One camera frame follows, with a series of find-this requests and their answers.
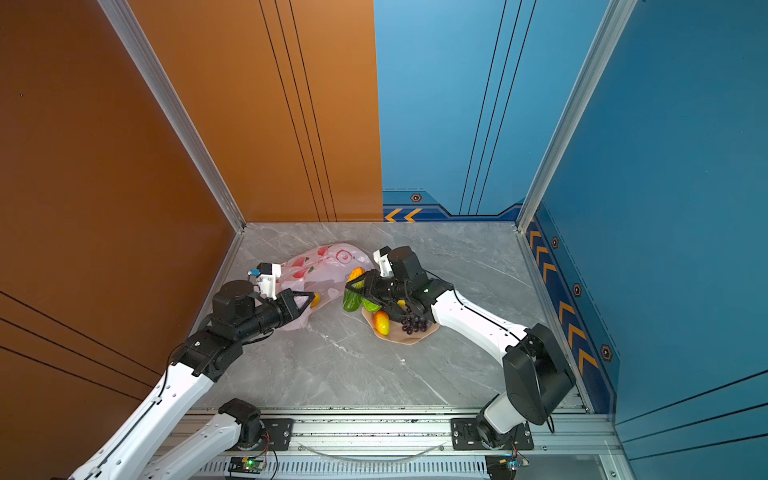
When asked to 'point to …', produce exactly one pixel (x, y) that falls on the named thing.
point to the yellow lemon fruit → (316, 300)
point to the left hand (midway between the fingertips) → (316, 293)
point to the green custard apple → (370, 306)
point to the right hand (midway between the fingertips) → (349, 289)
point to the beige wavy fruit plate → (396, 333)
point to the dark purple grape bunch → (414, 324)
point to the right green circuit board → (512, 463)
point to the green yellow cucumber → (353, 301)
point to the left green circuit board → (247, 465)
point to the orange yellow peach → (382, 322)
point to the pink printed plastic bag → (322, 271)
